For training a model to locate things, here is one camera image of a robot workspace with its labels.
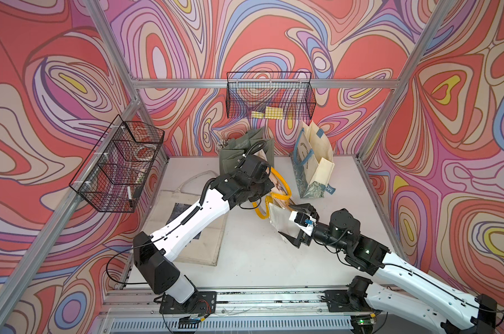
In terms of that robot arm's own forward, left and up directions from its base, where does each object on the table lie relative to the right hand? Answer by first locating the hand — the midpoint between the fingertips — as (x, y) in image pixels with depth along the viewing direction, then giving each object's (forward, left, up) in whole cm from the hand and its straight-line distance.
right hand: (287, 221), depth 69 cm
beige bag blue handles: (+29, -16, -1) cm, 33 cm away
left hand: (+12, +3, +5) cm, 14 cm away
